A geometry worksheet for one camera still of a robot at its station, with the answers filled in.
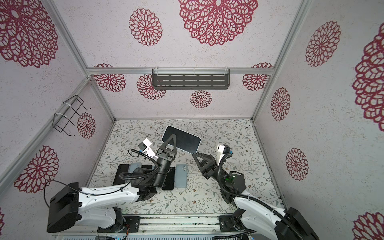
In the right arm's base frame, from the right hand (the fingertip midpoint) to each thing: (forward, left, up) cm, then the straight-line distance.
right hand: (194, 156), depth 56 cm
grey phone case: (+14, +40, -36) cm, 56 cm away
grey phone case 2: (+6, +8, -35) cm, 37 cm away
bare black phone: (+14, +31, -37) cm, 50 cm away
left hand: (+7, +7, +3) cm, 10 cm away
